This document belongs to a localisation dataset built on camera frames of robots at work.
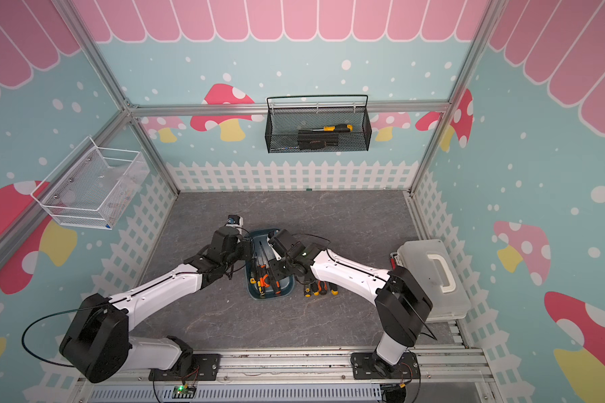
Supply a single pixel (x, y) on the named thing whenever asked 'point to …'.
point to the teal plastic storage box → (258, 266)
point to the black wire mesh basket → (282, 124)
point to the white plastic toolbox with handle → (429, 264)
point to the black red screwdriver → (324, 288)
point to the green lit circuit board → (183, 392)
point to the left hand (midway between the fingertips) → (249, 243)
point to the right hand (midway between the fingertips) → (274, 268)
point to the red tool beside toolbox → (392, 260)
